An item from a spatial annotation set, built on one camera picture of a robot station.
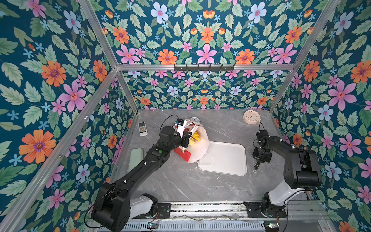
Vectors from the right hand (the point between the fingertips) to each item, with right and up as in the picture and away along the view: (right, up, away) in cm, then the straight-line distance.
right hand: (257, 159), depth 93 cm
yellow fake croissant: (-40, +15, -2) cm, 43 cm away
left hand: (-42, +20, -16) cm, 49 cm away
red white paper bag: (-39, +11, -2) cm, 40 cm away
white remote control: (-81, +19, +14) cm, 84 cm away
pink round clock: (+3, +28, +18) cm, 34 cm away
